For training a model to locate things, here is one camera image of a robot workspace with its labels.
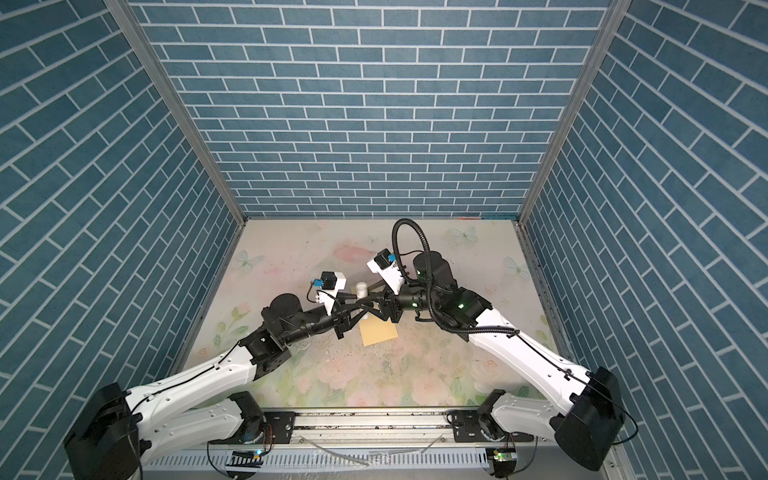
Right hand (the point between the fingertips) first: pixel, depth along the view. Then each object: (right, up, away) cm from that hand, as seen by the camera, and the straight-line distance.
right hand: (359, 295), depth 67 cm
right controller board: (+35, -42, +6) cm, 56 cm away
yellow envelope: (+1, -15, +23) cm, 28 cm away
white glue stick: (0, +1, -1) cm, 2 cm away
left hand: (+2, -3, +2) cm, 4 cm away
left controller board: (-28, -41, +5) cm, 50 cm away
